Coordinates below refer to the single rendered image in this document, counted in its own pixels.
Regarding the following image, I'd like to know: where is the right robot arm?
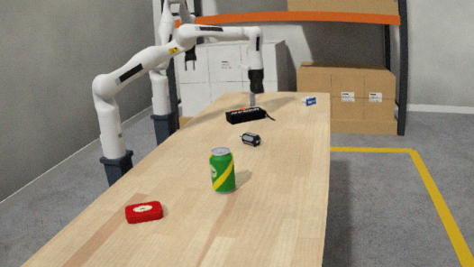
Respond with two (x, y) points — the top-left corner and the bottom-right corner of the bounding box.
(92, 24), (263, 159)

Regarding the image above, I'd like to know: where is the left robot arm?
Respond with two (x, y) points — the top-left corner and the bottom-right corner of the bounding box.
(149, 0), (196, 115)

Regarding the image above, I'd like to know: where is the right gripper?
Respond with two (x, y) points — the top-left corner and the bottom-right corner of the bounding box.
(238, 58), (264, 107)

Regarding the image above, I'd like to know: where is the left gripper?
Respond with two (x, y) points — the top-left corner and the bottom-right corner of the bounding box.
(184, 45), (196, 71)

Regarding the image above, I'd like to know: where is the black power strip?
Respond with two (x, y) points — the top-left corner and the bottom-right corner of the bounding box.
(225, 106), (275, 124)

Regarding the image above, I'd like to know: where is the red mint tin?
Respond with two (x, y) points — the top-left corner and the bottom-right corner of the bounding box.
(124, 201), (164, 225)

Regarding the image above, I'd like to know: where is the green drink can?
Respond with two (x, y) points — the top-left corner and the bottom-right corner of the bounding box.
(209, 147), (236, 194)

